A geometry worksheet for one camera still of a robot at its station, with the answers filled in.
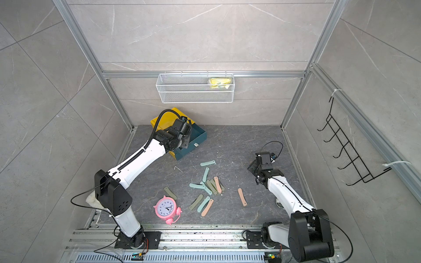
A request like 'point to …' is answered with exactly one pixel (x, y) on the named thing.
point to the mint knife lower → (203, 204)
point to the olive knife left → (170, 193)
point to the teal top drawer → (198, 135)
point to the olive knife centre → (211, 187)
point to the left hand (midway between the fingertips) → (183, 135)
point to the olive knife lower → (191, 207)
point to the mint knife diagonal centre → (206, 188)
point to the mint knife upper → (205, 163)
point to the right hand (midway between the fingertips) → (255, 166)
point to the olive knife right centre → (222, 187)
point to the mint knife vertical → (205, 174)
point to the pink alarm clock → (166, 208)
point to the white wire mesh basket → (195, 88)
